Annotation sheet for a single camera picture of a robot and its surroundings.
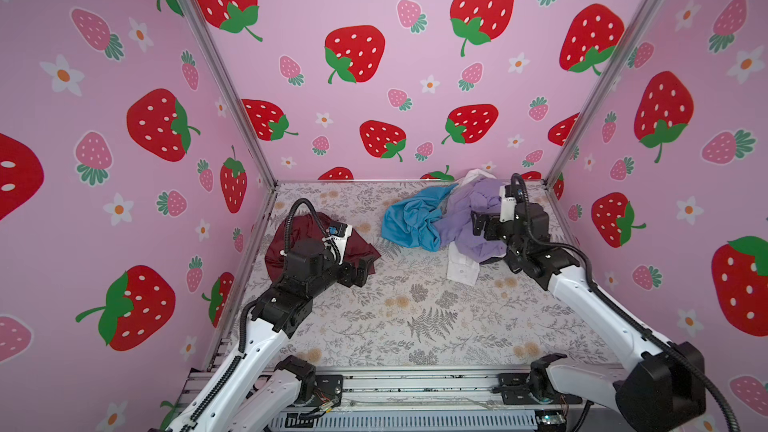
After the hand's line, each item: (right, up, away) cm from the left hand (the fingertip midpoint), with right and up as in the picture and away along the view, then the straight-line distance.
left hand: (357, 250), depth 74 cm
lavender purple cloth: (+30, +6, +26) cm, 40 cm away
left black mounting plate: (-7, -35, +1) cm, 36 cm away
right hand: (+35, +10, +7) cm, 37 cm away
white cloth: (+31, -9, +22) cm, 39 cm away
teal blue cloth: (+15, +6, +25) cm, 30 cm away
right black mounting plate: (+39, -34, -1) cm, 52 cm away
